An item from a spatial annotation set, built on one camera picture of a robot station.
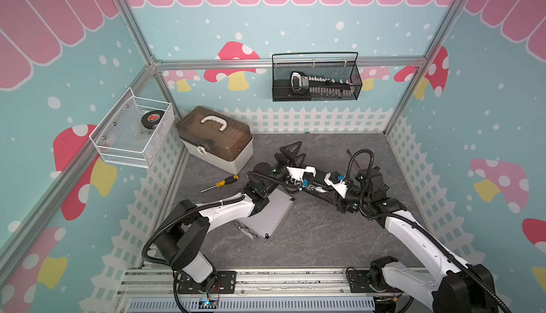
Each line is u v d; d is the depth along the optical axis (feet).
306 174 2.16
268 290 2.40
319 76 3.01
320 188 2.53
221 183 3.22
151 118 2.60
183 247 1.44
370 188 2.04
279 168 2.26
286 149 2.29
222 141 2.94
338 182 2.19
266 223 2.67
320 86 2.88
